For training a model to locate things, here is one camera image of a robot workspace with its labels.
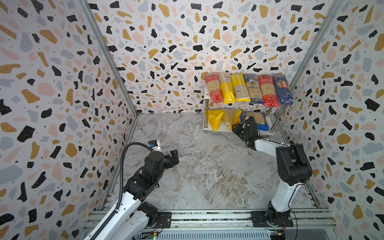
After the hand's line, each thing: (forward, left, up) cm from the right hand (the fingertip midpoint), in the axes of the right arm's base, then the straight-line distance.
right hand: (231, 122), depth 97 cm
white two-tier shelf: (+3, +17, -8) cm, 19 cm away
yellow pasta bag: (+5, +2, 0) cm, 5 cm away
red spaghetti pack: (+3, -17, +22) cm, 28 cm away
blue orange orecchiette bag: (+2, -21, -3) cm, 21 cm away
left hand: (-26, +35, +9) cm, 45 cm away
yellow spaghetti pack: (0, -2, +23) cm, 23 cm away
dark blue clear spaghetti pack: (+7, -10, +23) cm, 26 cm away
